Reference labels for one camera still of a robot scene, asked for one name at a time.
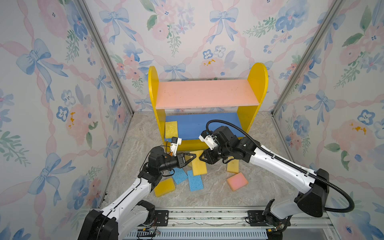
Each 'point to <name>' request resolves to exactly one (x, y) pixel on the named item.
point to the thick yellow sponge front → (164, 187)
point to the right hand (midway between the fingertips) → (200, 156)
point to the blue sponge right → (195, 182)
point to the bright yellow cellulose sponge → (171, 129)
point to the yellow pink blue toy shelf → (207, 112)
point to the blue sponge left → (179, 175)
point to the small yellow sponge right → (233, 166)
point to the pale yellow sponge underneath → (187, 157)
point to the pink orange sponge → (237, 181)
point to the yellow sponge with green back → (199, 166)
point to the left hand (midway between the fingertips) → (195, 156)
